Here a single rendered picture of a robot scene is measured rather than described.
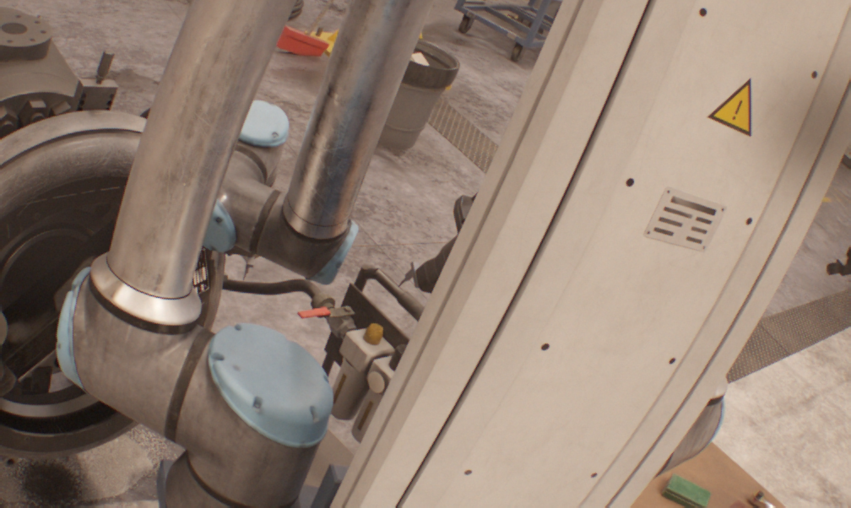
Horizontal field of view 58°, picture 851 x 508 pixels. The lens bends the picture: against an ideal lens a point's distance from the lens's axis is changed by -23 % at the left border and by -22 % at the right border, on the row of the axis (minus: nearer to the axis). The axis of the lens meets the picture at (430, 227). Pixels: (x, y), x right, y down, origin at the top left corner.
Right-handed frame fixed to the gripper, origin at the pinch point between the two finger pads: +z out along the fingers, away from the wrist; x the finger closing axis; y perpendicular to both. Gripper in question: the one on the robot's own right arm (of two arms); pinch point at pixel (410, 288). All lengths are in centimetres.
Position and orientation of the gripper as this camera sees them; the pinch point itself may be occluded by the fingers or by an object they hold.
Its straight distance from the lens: 173.3
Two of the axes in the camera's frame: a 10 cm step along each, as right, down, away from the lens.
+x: 8.0, 2.0, 5.7
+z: -5.8, 5.1, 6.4
